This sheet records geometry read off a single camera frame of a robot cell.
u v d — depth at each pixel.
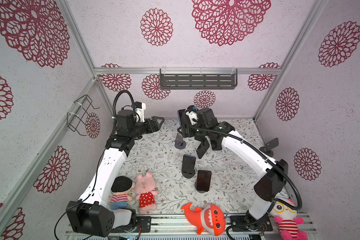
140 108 0.64
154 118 0.64
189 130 0.68
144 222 0.75
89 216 0.38
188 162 0.81
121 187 0.78
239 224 0.73
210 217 0.69
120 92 0.53
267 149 0.96
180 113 0.73
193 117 0.69
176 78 0.93
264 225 0.73
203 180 0.81
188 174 0.87
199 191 0.83
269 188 0.53
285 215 0.71
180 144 1.00
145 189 0.79
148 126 0.63
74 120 0.73
